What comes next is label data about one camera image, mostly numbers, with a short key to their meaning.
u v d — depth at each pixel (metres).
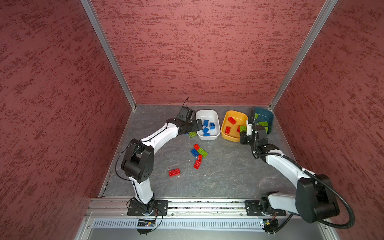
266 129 1.03
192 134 1.01
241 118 1.07
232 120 1.10
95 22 0.76
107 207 0.76
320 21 0.76
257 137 0.66
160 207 0.74
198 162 0.90
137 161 0.49
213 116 1.10
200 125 1.07
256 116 1.11
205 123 1.07
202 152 0.95
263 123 1.08
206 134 1.01
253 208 0.74
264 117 1.14
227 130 1.03
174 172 0.85
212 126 1.03
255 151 0.64
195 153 0.94
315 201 0.42
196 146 0.98
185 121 0.71
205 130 1.04
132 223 0.71
